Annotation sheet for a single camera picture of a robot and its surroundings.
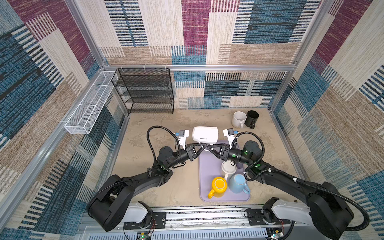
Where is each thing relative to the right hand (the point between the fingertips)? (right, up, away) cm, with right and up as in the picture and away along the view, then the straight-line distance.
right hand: (207, 150), depth 72 cm
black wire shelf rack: (-41, +37, +37) cm, 67 cm away
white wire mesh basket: (-59, +13, -2) cm, 60 cm away
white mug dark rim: (+12, -11, +11) cm, 20 cm away
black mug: (+33, +16, +33) cm, 50 cm away
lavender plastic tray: (+3, -14, +18) cm, 23 cm away
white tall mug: (-1, +8, -3) cm, 8 cm away
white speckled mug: (+24, +16, +34) cm, 44 cm away
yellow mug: (+6, -18, +3) cm, 19 cm away
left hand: (-1, +3, -2) cm, 3 cm away
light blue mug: (+15, -17, +3) cm, 23 cm away
